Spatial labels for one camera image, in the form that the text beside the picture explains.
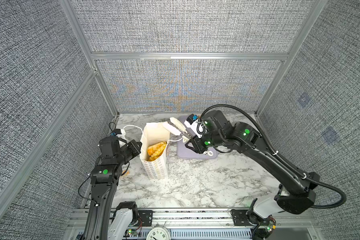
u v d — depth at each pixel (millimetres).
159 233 663
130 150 616
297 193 400
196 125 550
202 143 550
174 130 623
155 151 827
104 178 462
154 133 848
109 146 495
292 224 741
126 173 605
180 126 653
